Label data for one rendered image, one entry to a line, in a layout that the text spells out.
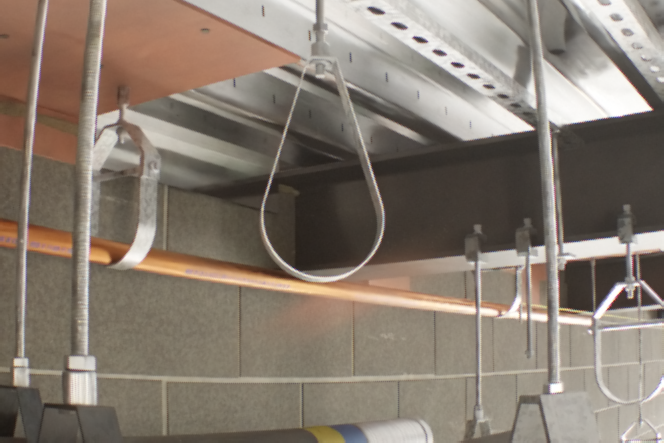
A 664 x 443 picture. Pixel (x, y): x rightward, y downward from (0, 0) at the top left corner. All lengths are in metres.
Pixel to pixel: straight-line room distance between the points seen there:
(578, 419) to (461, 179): 1.09
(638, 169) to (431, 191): 0.42
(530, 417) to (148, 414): 0.94
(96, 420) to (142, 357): 1.06
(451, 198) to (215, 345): 0.52
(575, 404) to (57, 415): 0.35
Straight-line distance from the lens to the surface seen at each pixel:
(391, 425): 1.22
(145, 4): 0.98
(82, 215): 0.44
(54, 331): 1.35
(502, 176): 1.62
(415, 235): 1.68
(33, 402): 0.76
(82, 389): 0.43
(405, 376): 2.21
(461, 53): 1.09
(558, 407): 0.61
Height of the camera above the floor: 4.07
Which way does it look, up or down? 13 degrees up
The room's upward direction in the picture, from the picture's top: straight up
